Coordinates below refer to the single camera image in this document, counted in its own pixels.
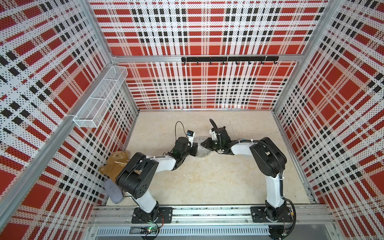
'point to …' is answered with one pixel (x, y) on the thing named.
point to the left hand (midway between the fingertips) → (198, 143)
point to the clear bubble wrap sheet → (202, 152)
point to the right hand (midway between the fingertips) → (203, 144)
